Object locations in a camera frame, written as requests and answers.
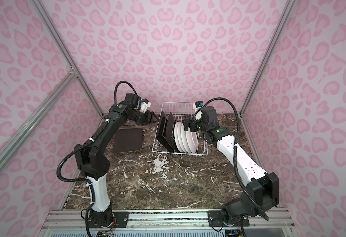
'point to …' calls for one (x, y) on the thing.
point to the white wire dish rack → (180, 110)
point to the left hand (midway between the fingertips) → (158, 120)
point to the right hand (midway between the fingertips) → (191, 119)
